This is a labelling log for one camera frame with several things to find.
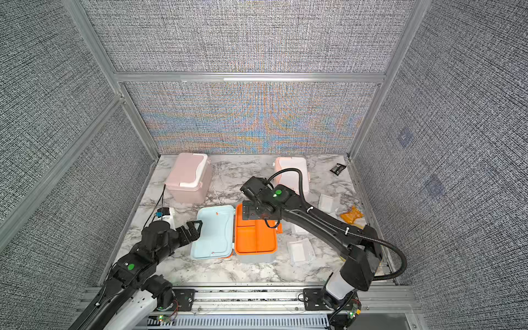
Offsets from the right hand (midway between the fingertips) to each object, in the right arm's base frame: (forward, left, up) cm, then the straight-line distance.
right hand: (255, 207), depth 77 cm
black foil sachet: (+33, -43, -17) cm, 57 cm away
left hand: (-5, +21, -3) cm, 22 cm away
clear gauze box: (-11, -18, -18) cm, 28 cm away
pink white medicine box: (+16, +29, -4) cm, 34 cm away
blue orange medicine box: (-6, +12, -9) cm, 17 cm away
